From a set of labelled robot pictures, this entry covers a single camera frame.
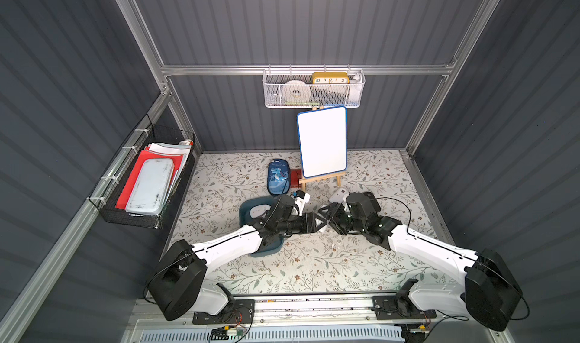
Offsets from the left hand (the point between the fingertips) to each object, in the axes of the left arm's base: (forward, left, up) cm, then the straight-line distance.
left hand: (325, 227), depth 76 cm
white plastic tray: (+5, +54, +16) cm, 57 cm away
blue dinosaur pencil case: (+31, +18, -11) cm, 38 cm away
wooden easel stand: (+26, +6, -9) cm, 28 cm away
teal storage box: (-11, +18, +10) cm, 23 cm away
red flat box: (+34, +10, -13) cm, 38 cm away
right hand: (+6, 0, -1) cm, 6 cm away
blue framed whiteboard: (+34, -1, +9) cm, 35 cm away
